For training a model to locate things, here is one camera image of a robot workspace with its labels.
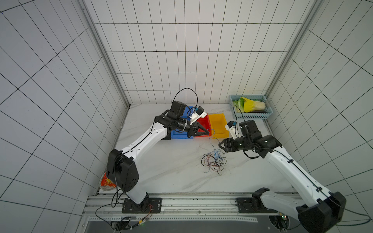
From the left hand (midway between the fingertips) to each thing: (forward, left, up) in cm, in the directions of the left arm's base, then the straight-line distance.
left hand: (203, 134), depth 70 cm
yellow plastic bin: (+25, -14, -23) cm, 36 cm away
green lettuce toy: (+41, -32, -18) cm, 55 cm away
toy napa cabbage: (+39, -40, -19) cm, 59 cm away
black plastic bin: (+12, +21, -22) cm, 32 cm away
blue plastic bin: (+14, +16, -23) cm, 32 cm away
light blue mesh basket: (+32, -51, -20) cm, 64 cm away
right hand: (-1, -8, -8) cm, 12 cm away
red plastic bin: (+26, -5, -25) cm, 37 cm away
